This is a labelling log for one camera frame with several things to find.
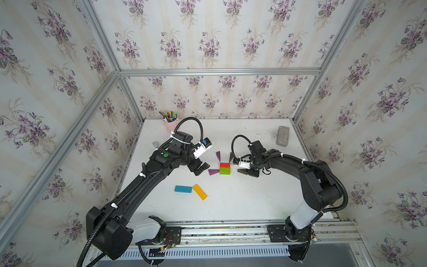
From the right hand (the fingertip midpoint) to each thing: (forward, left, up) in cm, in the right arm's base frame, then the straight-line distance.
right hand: (250, 167), depth 94 cm
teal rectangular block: (-13, +37, 0) cm, 40 cm away
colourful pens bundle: (+30, +52, +10) cm, 61 cm away
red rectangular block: (+1, +15, -1) cm, 15 cm away
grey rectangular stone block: (+23, -24, +1) cm, 33 cm away
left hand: (-5, +26, +19) cm, 33 cm away
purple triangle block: (+7, +18, +1) cm, 20 cm away
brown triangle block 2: (-6, +6, +8) cm, 12 cm away
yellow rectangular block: (-16, +26, -2) cm, 31 cm away
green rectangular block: (-2, +15, -1) cm, 15 cm away
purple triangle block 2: (-3, +22, 0) cm, 22 cm away
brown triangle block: (+5, +11, +3) cm, 12 cm away
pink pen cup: (+27, +51, +5) cm, 58 cm away
